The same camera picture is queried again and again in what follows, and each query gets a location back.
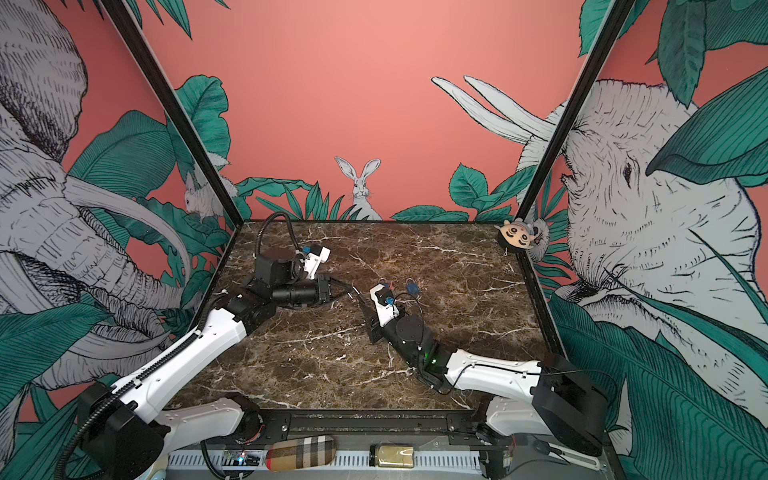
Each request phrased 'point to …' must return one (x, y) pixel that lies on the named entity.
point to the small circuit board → (239, 459)
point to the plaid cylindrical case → (310, 452)
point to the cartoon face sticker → (517, 232)
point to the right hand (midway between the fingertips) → (361, 299)
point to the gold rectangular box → (397, 455)
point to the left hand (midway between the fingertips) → (351, 287)
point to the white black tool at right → (569, 456)
